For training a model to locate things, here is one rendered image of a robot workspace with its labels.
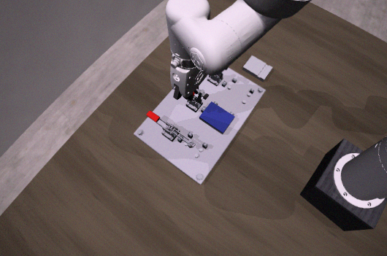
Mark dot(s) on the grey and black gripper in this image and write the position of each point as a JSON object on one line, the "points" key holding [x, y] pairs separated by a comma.
{"points": [[186, 81]]}

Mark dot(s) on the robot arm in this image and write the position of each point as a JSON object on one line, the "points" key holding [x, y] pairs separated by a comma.
{"points": [[213, 45]]}

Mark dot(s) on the blue rectangular block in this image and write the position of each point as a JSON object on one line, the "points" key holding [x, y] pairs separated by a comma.
{"points": [[216, 117]]}

